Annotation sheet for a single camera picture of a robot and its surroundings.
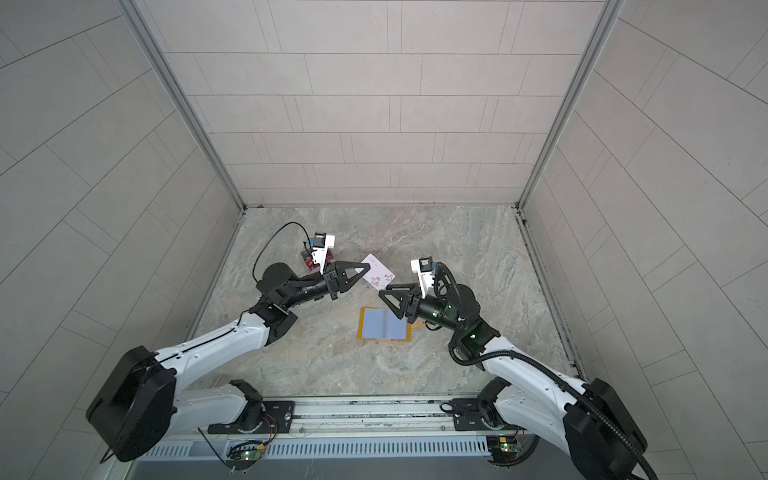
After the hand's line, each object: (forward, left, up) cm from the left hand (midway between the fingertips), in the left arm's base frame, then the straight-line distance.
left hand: (373, 274), depth 66 cm
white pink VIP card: (+1, -1, -1) cm, 2 cm away
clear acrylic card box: (+17, +23, -22) cm, 36 cm away
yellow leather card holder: (-1, -1, -27) cm, 27 cm away
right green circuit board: (-30, -30, -27) cm, 51 cm away
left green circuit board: (-32, +29, -25) cm, 50 cm away
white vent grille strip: (-30, +12, -27) cm, 42 cm away
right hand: (-3, -2, -6) cm, 7 cm away
